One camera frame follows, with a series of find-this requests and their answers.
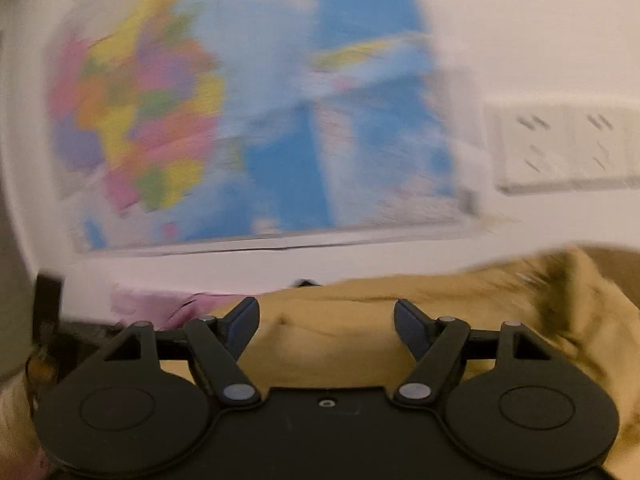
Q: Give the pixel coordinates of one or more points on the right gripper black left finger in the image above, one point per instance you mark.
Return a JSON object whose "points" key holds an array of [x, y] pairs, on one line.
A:
{"points": [[216, 345]]}

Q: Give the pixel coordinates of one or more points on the colourful wall map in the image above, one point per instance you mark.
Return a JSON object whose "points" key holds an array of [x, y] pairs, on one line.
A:
{"points": [[196, 121]]}

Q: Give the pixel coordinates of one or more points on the pink floral bed sheet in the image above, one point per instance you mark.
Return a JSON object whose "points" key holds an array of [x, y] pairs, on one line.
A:
{"points": [[165, 309]]}

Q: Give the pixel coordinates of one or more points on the white bed headboard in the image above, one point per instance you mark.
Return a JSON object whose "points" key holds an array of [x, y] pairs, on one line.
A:
{"points": [[86, 282]]}

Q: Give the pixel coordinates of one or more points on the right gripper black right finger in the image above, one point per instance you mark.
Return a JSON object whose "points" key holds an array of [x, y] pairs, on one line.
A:
{"points": [[437, 346]]}

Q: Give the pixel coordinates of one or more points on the white wall socket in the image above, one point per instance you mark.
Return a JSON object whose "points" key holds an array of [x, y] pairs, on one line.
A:
{"points": [[605, 145], [531, 145]]}

